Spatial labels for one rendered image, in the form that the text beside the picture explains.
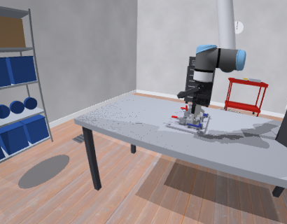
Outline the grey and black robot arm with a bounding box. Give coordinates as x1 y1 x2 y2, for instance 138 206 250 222
177 0 246 99

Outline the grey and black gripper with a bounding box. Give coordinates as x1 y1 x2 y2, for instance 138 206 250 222
191 81 213 124

